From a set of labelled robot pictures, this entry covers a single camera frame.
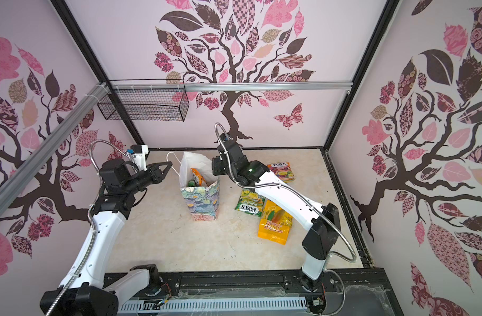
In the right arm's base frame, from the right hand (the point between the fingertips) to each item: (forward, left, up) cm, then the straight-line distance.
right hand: (216, 157), depth 75 cm
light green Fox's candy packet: (-4, -14, -29) cm, 32 cm away
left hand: (-4, +16, 0) cm, 16 cm away
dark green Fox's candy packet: (-1, +14, -17) cm, 21 cm away
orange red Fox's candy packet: (+1, +9, -14) cm, 16 cm away
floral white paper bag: (-12, +6, -14) cm, 19 cm away
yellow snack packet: (-17, -24, -25) cm, 39 cm away
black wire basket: (+36, +36, +4) cm, 51 cm away
